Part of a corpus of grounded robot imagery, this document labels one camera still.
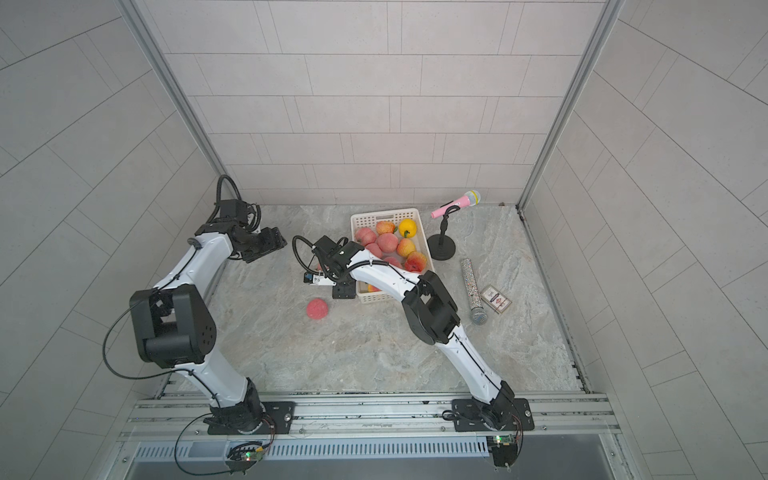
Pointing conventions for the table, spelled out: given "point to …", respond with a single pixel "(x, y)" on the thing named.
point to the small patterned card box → (495, 299)
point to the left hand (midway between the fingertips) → (281, 240)
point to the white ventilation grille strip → (319, 449)
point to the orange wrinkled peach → (385, 226)
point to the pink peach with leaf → (365, 236)
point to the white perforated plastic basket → (370, 218)
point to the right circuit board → (504, 449)
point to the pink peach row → (388, 242)
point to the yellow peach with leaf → (371, 288)
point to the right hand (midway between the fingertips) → (346, 280)
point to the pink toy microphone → (471, 198)
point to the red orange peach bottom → (415, 262)
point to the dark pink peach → (317, 308)
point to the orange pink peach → (405, 247)
